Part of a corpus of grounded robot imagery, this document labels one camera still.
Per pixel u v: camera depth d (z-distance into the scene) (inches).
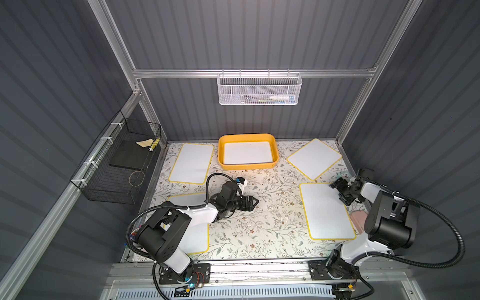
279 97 35.6
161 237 17.7
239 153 44.7
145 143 32.0
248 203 31.4
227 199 27.9
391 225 19.0
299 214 35.3
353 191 28.6
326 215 44.1
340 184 33.5
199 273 28.5
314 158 44.6
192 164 42.9
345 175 40.1
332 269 27.1
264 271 29.7
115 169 28.5
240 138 45.7
